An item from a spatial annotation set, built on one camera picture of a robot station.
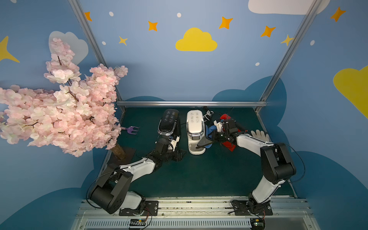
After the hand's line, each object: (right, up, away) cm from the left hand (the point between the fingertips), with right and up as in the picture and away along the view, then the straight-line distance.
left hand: (183, 149), depth 88 cm
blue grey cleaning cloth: (+16, +12, +5) cm, 21 cm away
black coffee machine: (-8, +15, -4) cm, 18 cm away
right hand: (+17, +9, +7) cm, 20 cm away
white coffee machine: (+7, +14, -8) cm, 17 cm away
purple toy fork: (-42, +12, +20) cm, 47 cm away
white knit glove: (+57, +7, +17) cm, 60 cm away
